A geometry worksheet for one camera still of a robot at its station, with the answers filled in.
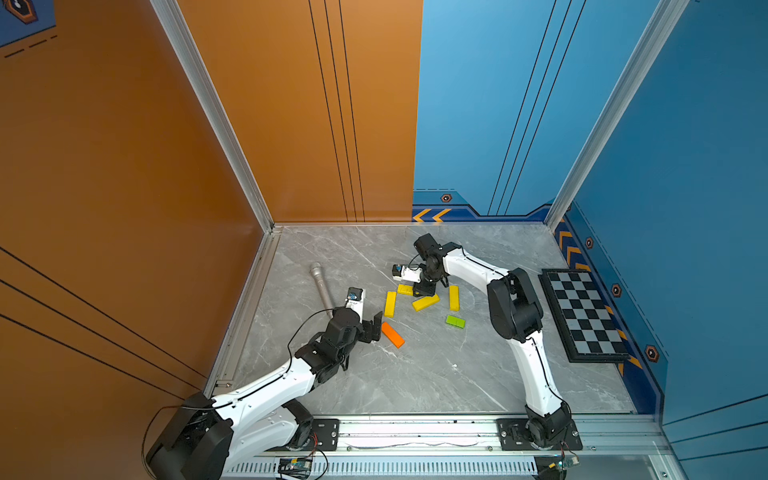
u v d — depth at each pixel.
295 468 0.72
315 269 1.02
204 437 0.40
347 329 0.62
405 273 0.92
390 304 0.97
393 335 0.89
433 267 0.79
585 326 0.89
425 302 0.96
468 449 0.72
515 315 0.59
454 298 0.97
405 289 0.99
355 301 0.72
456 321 0.93
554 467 0.70
